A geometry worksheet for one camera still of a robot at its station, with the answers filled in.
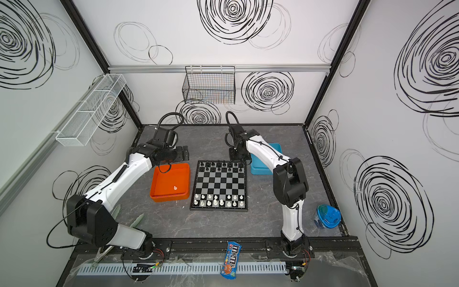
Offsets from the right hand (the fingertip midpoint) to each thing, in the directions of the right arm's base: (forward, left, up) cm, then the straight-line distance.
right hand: (232, 160), depth 90 cm
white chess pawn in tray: (-11, +29, -9) cm, 33 cm away
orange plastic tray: (-7, +34, -12) cm, 37 cm away
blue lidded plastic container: (-26, -41, -2) cm, 49 cm away
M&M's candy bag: (-45, +1, -9) cm, 45 cm away
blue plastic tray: (-1, -14, -4) cm, 15 cm away
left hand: (-1, +24, +7) cm, 25 cm away
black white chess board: (-10, +6, -9) cm, 15 cm away
